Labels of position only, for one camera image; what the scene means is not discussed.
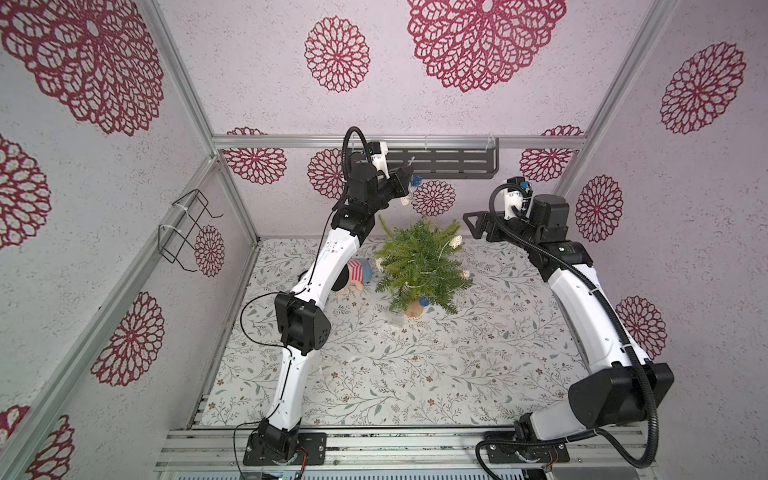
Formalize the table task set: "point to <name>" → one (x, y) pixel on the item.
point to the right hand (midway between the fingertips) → (478, 211)
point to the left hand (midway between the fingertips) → (415, 168)
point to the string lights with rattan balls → (454, 242)
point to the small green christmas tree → (419, 266)
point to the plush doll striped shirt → (360, 273)
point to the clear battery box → (395, 319)
